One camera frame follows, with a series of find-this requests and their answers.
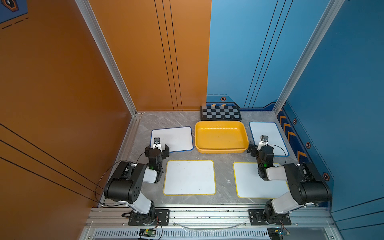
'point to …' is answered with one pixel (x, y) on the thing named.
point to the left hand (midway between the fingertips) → (158, 143)
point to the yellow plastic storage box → (221, 137)
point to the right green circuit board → (277, 233)
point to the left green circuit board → (147, 232)
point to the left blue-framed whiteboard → (179, 139)
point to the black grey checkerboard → (220, 113)
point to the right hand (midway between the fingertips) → (258, 143)
